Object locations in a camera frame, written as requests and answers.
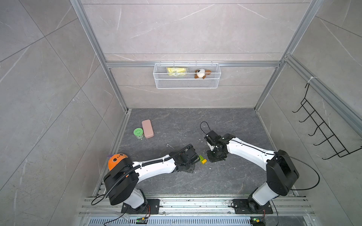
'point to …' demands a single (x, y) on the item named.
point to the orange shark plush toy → (114, 159)
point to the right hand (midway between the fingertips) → (212, 158)
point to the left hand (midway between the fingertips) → (192, 164)
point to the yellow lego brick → (204, 161)
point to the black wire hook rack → (321, 125)
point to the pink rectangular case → (147, 128)
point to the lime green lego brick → (201, 158)
